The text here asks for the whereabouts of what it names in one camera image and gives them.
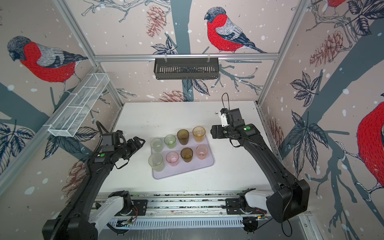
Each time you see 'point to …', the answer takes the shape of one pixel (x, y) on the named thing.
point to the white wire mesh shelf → (73, 112)
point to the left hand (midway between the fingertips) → (139, 143)
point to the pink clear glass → (172, 157)
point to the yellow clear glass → (198, 132)
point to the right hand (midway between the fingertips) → (216, 131)
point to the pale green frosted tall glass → (155, 161)
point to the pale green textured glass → (156, 144)
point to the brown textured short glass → (186, 154)
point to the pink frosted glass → (202, 151)
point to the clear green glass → (170, 140)
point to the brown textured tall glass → (183, 136)
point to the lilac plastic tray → (182, 166)
